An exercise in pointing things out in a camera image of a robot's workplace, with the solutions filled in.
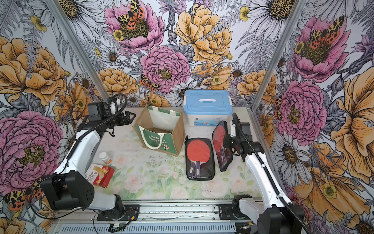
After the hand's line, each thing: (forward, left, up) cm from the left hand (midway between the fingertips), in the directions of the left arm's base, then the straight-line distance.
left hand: (129, 120), depth 82 cm
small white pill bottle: (-14, +16, -18) cm, 28 cm away
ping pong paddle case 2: (-18, -52, -9) cm, 56 cm away
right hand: (-11, -53, -6) cm, 54 cm away
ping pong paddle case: (-13, -40, -23) cm, 48 cm away
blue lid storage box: (+14, -43, -6) cm, 45 cm away
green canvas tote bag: (+9, -13, -22) cm, 27 cm away
